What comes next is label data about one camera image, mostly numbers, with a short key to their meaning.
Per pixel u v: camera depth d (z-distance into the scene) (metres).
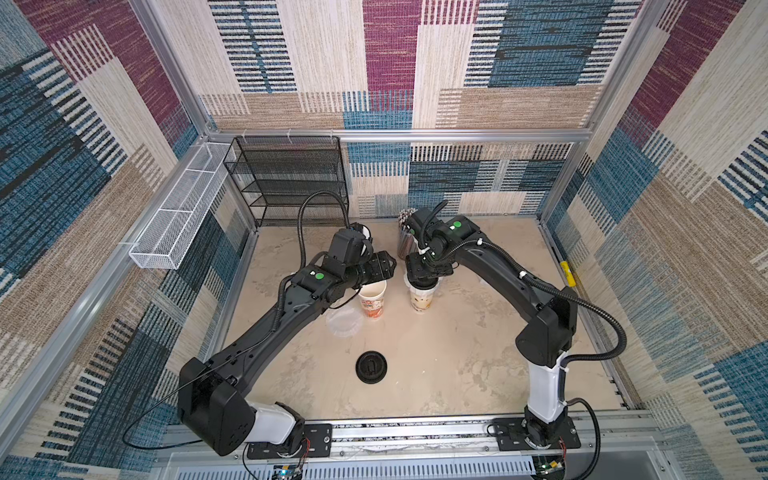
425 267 0.73
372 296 0.81
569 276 1.06
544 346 0.54
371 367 0.83
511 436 0.73
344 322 0.94
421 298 0.87
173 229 0.94
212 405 0.39
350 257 0.59
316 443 0.73
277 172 1.07
